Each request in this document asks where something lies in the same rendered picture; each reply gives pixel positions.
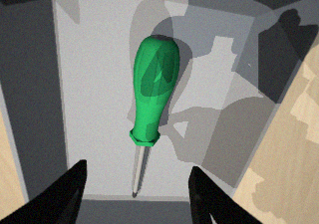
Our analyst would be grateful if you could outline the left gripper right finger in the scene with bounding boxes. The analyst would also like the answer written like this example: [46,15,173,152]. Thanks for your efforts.
[188,166,263,224]

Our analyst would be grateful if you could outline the green-handled screwdriver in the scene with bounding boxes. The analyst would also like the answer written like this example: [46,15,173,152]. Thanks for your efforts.
[130,35,179,198]

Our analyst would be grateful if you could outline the grey square tray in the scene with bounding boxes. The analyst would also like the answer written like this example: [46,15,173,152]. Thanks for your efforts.
[0,0,319,224]

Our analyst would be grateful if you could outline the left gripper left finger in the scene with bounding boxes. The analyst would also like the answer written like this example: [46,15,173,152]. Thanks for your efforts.
[0,159,87,224]

